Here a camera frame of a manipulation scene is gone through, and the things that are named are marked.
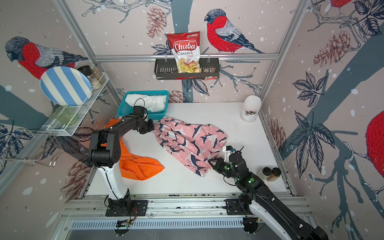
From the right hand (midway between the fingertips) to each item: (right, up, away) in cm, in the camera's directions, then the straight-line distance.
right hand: (208, 160), depth 78 cm
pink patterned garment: (-10, +5, +10) cm, 15 cm away
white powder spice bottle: (+30, -6, -1) cm, 31 cm away
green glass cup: (-67, +24, -10) cm, 72 cm away
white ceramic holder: (+34, +30, +29) cm, 53 cm away
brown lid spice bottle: (+35, -6, -1) cm, 36 cm away
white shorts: (-41, +34, +36) cm, 64 cm away
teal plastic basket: (-64, +30, +44) cm, 84 cm away
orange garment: (-44, -6, +8) cm, 45 cm away
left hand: (-34, +18, +23) cm, 45 cm away
